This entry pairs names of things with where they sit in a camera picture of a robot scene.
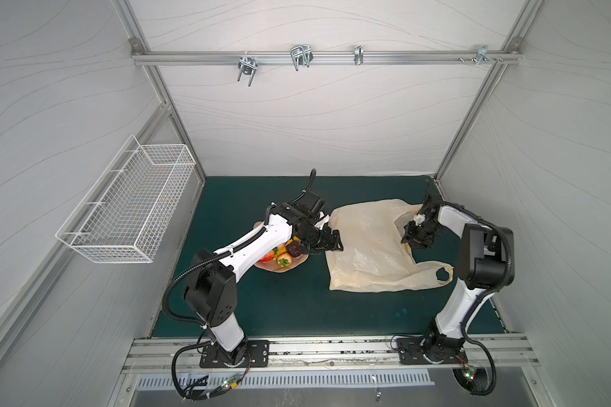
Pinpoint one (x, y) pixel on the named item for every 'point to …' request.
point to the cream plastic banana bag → (374, 258)
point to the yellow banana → (282, 251)
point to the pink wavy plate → (273, 264)
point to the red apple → (267, 257)
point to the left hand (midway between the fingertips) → (330, 251)
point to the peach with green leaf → (284, 259)
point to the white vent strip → (208, 382)
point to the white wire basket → (126, 215)
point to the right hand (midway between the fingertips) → (409, 240)
